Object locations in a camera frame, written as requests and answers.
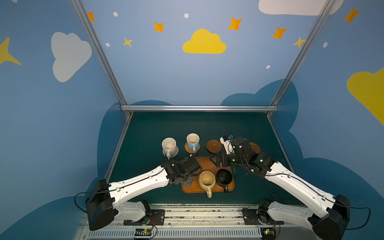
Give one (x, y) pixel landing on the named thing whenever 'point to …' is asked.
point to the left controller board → (142, 233)
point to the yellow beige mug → (206, 180)
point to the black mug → (224, 177)
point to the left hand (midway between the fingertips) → (187, 175)
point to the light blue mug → (193, 141)
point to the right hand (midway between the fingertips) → (217, 155)
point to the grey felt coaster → (176, 153)
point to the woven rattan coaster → (187, 149)
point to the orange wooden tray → (207, 164)
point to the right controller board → (268, 233)
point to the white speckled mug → (169, 145)
